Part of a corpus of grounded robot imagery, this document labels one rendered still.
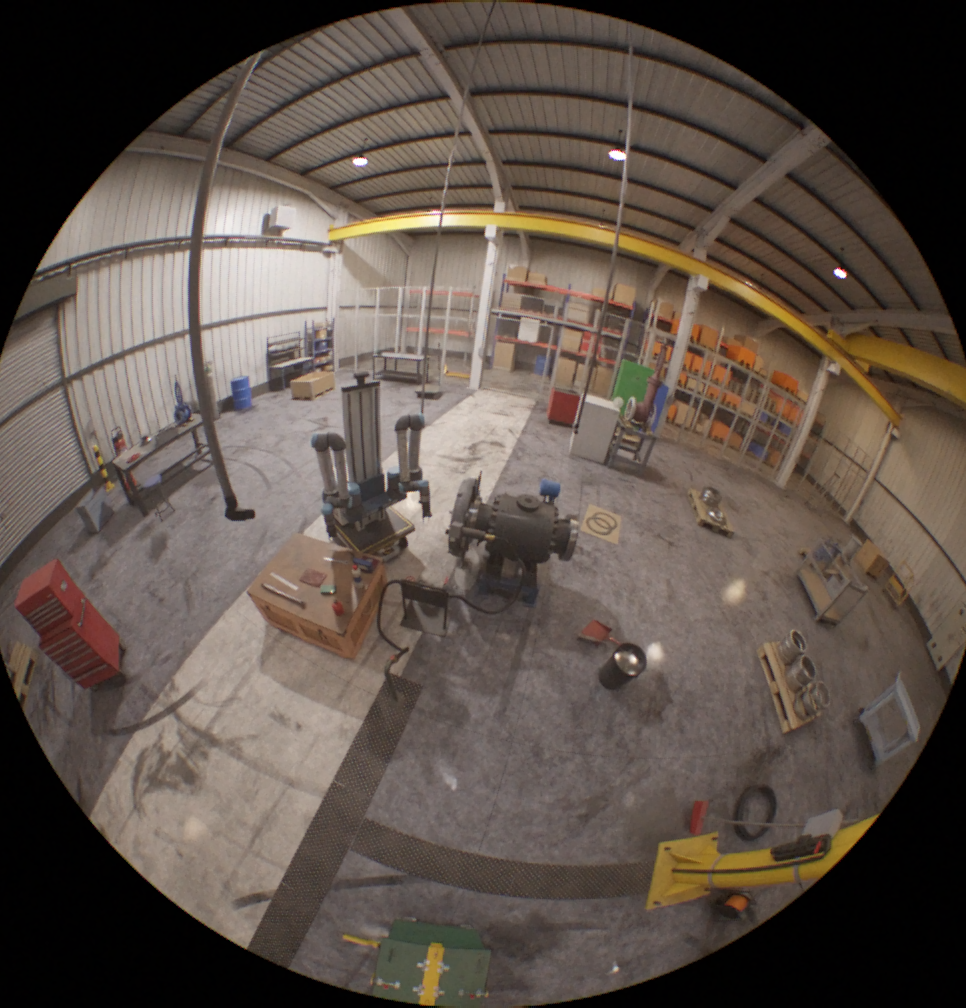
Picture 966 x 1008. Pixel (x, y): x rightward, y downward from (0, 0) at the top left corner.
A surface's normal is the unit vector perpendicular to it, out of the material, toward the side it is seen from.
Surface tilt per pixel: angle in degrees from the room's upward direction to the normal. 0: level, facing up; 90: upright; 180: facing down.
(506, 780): 0
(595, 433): 90
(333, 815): 0
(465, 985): 0
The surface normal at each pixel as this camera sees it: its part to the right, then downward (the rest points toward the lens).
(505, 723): 0.13, -0.81
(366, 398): 0.75, 0.46
